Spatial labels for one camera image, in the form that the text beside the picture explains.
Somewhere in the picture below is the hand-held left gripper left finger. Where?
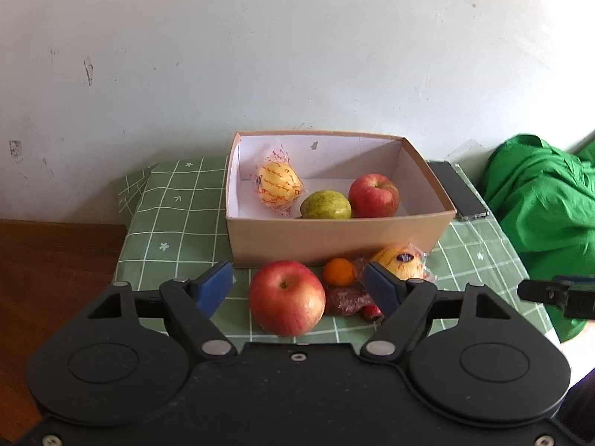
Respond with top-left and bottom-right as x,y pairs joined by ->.
86,261 -> 239,360

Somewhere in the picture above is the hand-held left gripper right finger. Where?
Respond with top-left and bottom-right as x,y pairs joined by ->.
360,261 -> 512,360

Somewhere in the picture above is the dark brown date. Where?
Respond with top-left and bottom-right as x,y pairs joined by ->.
324,285 -> 379,317

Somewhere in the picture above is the plastic-wrapped yellow apple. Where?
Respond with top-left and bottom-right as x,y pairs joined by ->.
358,242 -> 438,286
255,145 -> 308,218

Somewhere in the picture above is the small orange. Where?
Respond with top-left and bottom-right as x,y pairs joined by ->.
322,258 -> 358,287

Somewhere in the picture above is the cardboard box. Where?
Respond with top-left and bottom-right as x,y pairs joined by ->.
225,131 -> 457,269

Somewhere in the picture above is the red apple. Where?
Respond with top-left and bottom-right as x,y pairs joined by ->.
348,174 -> 401,219
248,261 -> 327,338

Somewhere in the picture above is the green pear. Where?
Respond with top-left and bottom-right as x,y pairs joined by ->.
299,190 -> 352,220

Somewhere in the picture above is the green checkered tablecloth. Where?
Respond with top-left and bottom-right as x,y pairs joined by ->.
112,155 -> 556,342

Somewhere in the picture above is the green cloth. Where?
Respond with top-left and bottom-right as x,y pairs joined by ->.
481,134 -> 595,342

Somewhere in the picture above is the black smartphone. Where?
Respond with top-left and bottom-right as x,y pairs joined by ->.
427,161 -> 491,222

